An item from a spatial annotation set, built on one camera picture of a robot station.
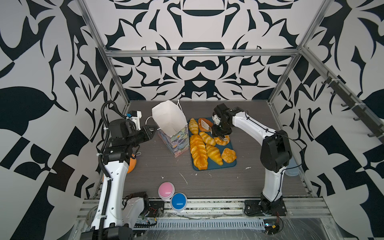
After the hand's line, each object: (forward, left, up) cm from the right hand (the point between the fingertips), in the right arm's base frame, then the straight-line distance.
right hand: (216, 133), depth 91 cm
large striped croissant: (-11, +2, -5) cm, 12 cm away
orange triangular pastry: (+8, +9, -6) cm, 14 cm away
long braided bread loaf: (-9, +11, -6) cm, 15 cm away
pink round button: (-30, +29, -8) cm, 42 cm away
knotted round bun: (-12, -6, -5) cm, 15 cm away
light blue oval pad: (-21, -41, -7) cm, 47 cm away
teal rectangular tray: (-16, +3, -8) cm, 18 cm away
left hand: (-7, +31, +20) cm, 38 cm away
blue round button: (-35, +22, -7) cm, 42 cm away
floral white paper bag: (+10, +29, -4) cm, 31 cm away
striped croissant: (+9, +14, -6) cm, 17 cm away
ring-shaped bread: (-3, -3, -6) cm, 7 cm away
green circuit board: (-45, -22, -11) cm, 51 cm away
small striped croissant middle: (-1, +5, -5) cm, 7 cm away
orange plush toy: (-18, +47, -2) cm, 51 cm away
